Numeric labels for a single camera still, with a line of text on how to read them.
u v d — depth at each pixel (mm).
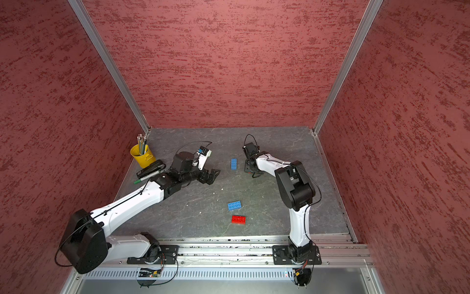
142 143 928
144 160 957
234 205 870
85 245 398
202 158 715
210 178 736
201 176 723
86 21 741
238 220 815
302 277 727
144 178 967
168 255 740
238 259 738
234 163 1031
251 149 824
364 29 770
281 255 741
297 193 525
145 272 724
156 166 992
